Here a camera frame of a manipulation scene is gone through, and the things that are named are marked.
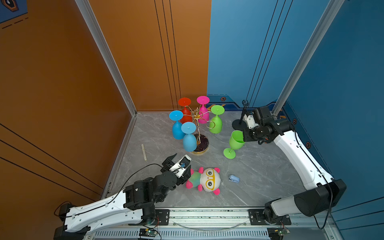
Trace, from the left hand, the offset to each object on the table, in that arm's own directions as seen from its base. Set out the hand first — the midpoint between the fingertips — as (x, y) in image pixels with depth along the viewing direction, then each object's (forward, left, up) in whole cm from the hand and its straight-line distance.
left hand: (182, 159), depth 68 cm
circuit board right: (-25, -45, -24) cm, 57 cm away
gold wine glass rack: (+24, -10, -21) cm, 34 cm away
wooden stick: (+15, +27, -24) cm, 39 cm away
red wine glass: (+23, -1, +6) cm, 24 cm away
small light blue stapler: (0, -27, -21) cm, 34 cm away
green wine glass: (+25, -18, -4) cm, 31 cm away
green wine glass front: (+9, -26, +2) cm, 28 cm away
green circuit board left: (-26, +16, -25) cm, 39 cm away
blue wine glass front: (+12, -3, -2) cm, 12 cm away
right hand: (+15, -31, 0) cm, 34 cm away
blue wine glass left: (+22, +4, +6) cm, 24 cm away
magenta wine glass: (+24, -10, +6) cm, 27 cm away
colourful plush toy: (-4, -13, -17) cm, 21 cm away
